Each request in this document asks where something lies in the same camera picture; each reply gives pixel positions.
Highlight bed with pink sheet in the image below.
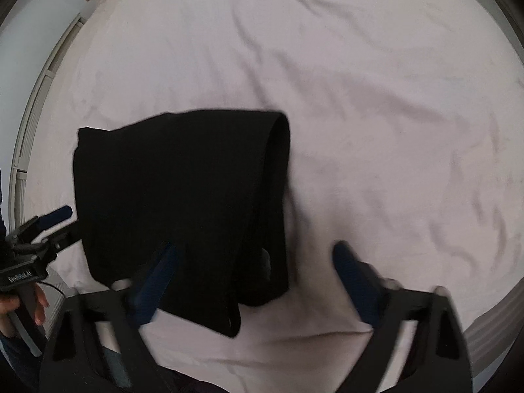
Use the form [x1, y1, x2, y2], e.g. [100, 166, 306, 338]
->
[22, 0, 524, 377]

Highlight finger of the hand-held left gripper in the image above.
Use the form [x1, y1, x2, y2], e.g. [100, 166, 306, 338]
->
[14, 220, 84, 260]
[6, 207, 73, 244]

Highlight black pants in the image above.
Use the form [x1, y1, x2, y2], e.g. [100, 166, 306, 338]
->
[73, 108, 292, 340]

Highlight white louvered low cabinet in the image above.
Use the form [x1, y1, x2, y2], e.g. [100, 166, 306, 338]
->
[8, 12, 88, 230]

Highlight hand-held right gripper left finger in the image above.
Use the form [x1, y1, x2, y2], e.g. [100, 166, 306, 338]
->
[39, 241, 178, 393]

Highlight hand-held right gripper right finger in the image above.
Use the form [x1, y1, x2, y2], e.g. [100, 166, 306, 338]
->
[332, 241, 476, 393]

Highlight black cable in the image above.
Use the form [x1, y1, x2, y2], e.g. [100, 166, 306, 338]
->
[39, 280, 67, 296]

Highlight person's left hand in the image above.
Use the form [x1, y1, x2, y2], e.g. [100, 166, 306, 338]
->
[0, 285, 49, 338]

